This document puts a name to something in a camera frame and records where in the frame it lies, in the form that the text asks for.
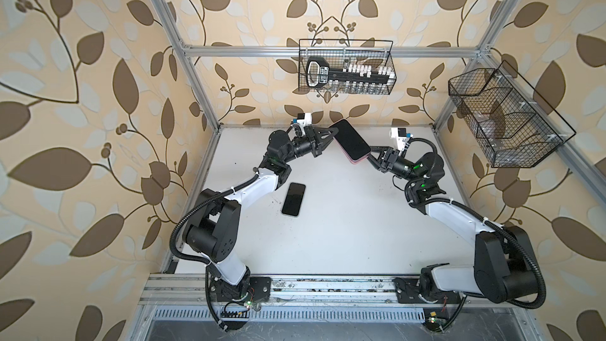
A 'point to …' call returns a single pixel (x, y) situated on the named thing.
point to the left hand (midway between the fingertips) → (334, 129)
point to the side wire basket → (513, 125)
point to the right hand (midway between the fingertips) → (361, 151)
